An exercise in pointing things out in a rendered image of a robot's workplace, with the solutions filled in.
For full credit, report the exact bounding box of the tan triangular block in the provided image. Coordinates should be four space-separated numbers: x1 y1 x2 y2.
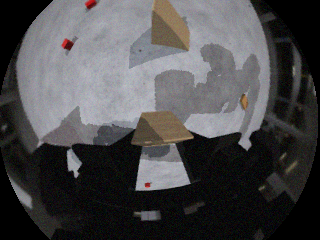
151 0 191 52
131 111 193 147

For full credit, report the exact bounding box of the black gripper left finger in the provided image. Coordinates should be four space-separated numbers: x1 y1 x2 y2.
71 129 143 191

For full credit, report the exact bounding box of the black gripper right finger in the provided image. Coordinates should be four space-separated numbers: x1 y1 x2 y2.
175 131 241 184

